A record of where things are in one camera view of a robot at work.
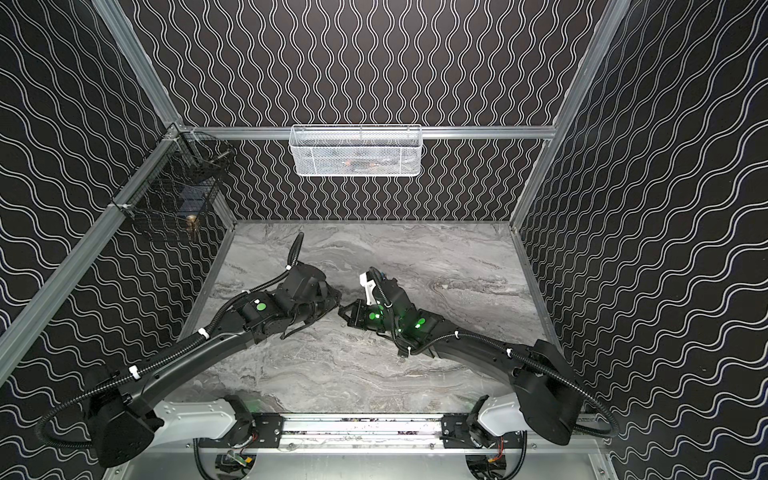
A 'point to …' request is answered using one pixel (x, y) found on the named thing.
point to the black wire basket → (176, 189)
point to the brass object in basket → (192, 223)
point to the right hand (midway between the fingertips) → (337, 313)
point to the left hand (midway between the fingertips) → (350, 298)
